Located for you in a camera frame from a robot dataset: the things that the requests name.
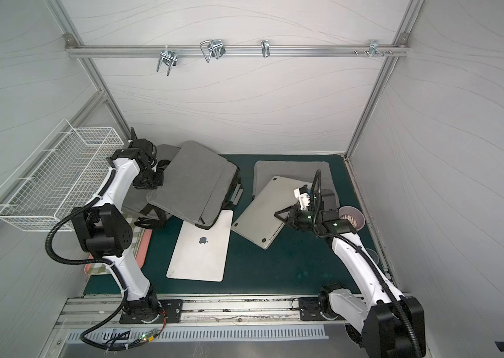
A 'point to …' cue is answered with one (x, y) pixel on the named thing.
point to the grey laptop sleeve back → (264, 171)
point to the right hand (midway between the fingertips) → (276, 215)
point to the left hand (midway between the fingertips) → (155, 185)
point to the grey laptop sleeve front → (197, 184)
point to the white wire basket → (60, 178)
